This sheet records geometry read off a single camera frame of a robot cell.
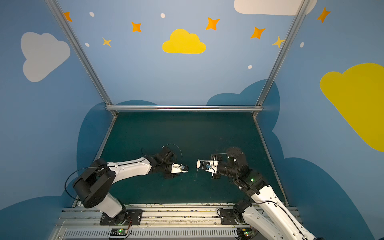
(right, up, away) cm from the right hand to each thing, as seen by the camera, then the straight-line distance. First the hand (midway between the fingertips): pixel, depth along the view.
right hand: (204, 157), depth 70 cm
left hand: (-13, -11, +19) cm, 26 cm away
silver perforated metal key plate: (-4, -4, -11) cm, 12 cm away
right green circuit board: (+20, -37, +2) cm, 42 cm away
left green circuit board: (-41, -36, +1) cm, 55 cm away
